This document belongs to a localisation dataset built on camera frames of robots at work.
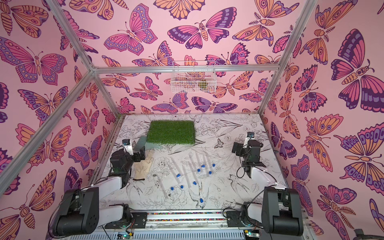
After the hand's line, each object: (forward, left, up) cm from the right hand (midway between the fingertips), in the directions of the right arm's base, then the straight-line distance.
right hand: (244, 143), depth 89 cm
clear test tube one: (-7, +26, -12) cm, 29 cm away
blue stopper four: (-13, +27, -11) cm, 32 cm away
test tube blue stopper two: (-24, +28, -12) cm, 39 cm away
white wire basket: (+36, +31, +22) cm, 52 cm away
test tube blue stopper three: (-6, +31, -11) cm, 33 cm away
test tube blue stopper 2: (-17, +35, -11) cm, 40 cm away
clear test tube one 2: (-7, +22, -12) cm, 26 cm away
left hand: (-2, +64, -1) cm, 64 cm away
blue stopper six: (-23, +37, -10) cm, 45 cm away
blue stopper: (-10, +18, -11) cm, 23 cm away
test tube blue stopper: (-16, +40, -11) cm, 44 cm away
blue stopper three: (-10, +25, -11) cm, 29 cm away
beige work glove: (-13, +62, -11) cm, 64 cm away
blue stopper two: (-14, +20, -11) cm, 27 cm away
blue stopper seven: (-24, +42, -10) cm, 50 cm away
